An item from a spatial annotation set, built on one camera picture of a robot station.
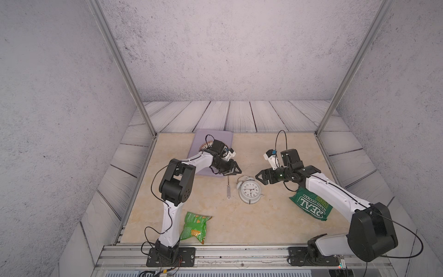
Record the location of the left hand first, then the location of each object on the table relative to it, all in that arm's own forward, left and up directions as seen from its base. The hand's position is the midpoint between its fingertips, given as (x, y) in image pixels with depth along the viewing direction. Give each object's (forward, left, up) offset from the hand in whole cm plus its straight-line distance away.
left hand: (241, 173), depth 94 cm
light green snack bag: (-26, +22, -2) cm, 34 cm away
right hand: (-6, -10, +8) cm, 14 cm away
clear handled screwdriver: (-7, +7, -6) cm, 11 cm away
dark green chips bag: (-17, -33, -3) cm, 37 cm away
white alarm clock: (-10, -4, -2) cm, 11 cm away
